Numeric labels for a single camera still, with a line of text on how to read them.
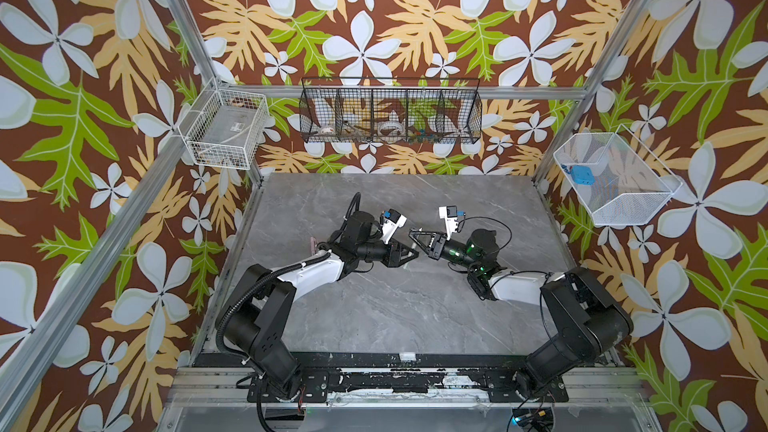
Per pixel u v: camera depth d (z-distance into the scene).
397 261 0.75
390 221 0.76
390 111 0.97
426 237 0.80
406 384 0.75
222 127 0.86
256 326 0.45
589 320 0.46
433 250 0.75
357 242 0.69
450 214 0.76
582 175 0.86
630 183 0.78
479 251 0.67
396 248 0.76
